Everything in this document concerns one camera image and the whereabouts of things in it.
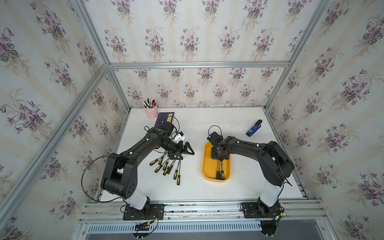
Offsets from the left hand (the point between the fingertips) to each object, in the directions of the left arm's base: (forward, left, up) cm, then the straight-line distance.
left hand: (189, 155), depth 79 cm
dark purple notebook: (+38, +16, -11) cm, 43 cm away
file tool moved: (-4, -20, -12) cm, 24 cm away
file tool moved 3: (-4, -17, -11) cm, 21 cm away
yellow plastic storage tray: (0, -12, -12) cm, 17 cm away
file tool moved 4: (-7, +6, -12) cm, 15 cm away
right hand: (+6, -18, -13) cm, 23 cm away
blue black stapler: (+28, -49, -9) cm, 57 cm away
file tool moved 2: (-4, -18, -12) cm, 22 cm away
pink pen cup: (+38, +27, -3) cm, 47 cm away
